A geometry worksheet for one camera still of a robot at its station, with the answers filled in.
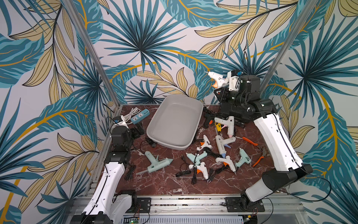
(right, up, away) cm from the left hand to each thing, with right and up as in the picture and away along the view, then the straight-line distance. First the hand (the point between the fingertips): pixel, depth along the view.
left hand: (135, 126), depth 78 cm
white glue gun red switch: (+44, -13, +17) cm, 48 cm away
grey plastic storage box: (+20, +3, +25) cm, 32 cm away
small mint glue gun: (+35, -21, +10) cm, 42 cm away
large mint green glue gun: (+10, -23, +6) cm, 26 cm away
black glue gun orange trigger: (+48, +3, +31) cm, 57 cm away
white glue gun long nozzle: (+55, -22, +10) cm, 60 cm away
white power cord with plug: (-15, +5, +30) cm, 34 cm away
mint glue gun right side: (+66, -21, +10) cm, 70 cm away
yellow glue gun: (+54, -1, +25) cm, 60 cm away
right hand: (+43, +18, -9) cm, 48 cm away
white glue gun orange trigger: (+38, -26, +7) cm, 47 cm away
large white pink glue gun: (+61, +2, +23) cm, 65 cm away
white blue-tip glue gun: (+53, -12, +16) cm, 57 cm away
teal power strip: (-2, +8, +32) cm, 33 cm away
